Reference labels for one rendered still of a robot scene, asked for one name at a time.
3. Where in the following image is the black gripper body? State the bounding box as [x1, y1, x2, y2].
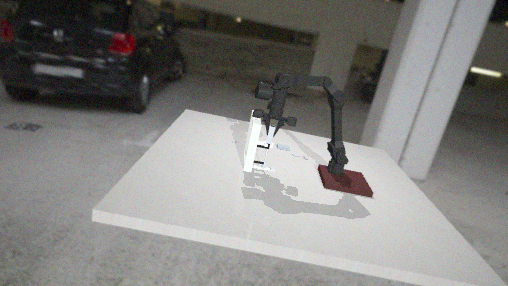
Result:
[252, 101, 297, 127]

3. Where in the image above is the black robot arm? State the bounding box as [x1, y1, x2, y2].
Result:
[255, 71, 349, 176]

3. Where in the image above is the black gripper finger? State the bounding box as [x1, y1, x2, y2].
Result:
[273, 121, 285, 137]
[262, 119, 270, 136]

